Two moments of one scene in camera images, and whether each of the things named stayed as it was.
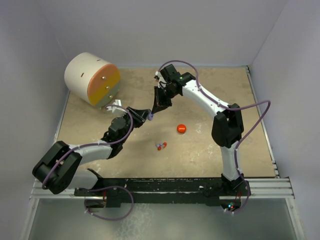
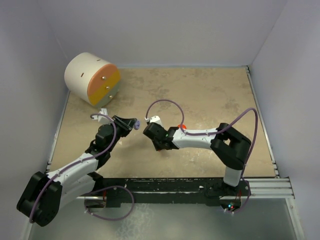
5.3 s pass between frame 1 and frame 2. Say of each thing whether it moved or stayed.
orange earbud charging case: stayed
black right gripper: moved
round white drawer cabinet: stayed
